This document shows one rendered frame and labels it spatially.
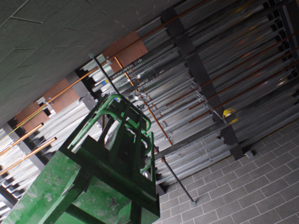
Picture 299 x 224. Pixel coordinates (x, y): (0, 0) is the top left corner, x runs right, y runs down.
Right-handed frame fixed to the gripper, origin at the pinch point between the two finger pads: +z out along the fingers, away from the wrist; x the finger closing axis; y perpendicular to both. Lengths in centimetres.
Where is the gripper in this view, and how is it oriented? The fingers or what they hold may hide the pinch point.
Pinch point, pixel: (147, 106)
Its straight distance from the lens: 290.6
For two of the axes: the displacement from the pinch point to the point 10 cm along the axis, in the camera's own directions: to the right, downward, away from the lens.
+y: 5.2, 8.0, 3.1
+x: -2.2, 4.7, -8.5
